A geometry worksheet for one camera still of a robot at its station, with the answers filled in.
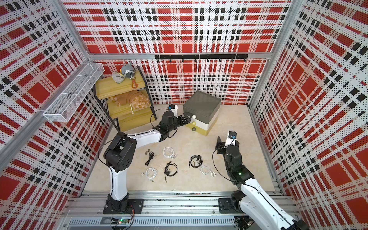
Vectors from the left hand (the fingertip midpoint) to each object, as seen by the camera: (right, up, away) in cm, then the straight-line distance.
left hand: (190, 115), depth 94 cm
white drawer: (+9, -6, -1) cm, 11 cm away
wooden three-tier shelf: (-43, +6, -1) cm, 44 cm away
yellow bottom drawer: (+4, -9, +5) cm, 11 cm away
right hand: (+20, -12, -14) cm, 28 cm away
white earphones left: (-24, -35, -9) cm, 43 cm away
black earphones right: (+3, -30, -3) cm, 30 cm away
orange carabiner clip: (-36, +22, -5) cm, 42 cm away
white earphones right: (+9, -34, -8) cm, 36 cm away
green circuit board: (-33, -53, -25) cm, 67 cm away
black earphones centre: (-14, -34, -8) cm, 38 cm away
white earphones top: (-15, -24, 0) cm, 28 cm away
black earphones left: (-26, -26, -1) cm, 37 cm away
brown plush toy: (-34, +10, -5) cm, 36 cm away
